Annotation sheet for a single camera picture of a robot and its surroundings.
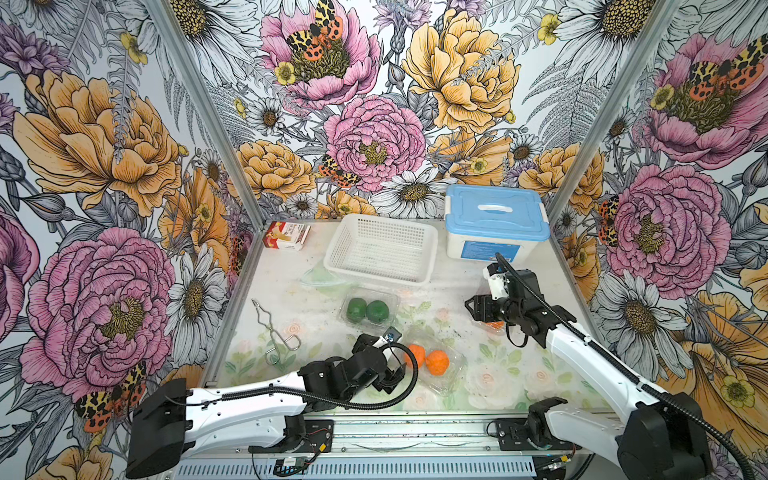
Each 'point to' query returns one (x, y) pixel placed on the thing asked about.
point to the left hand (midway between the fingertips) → (385, 357)
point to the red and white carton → (286, 235)
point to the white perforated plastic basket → (382, 249)
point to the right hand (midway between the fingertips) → (476, 309)
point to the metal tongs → (272, 357)
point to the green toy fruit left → (356, 309)
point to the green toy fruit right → (377, 311)
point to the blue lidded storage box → (484, 220)
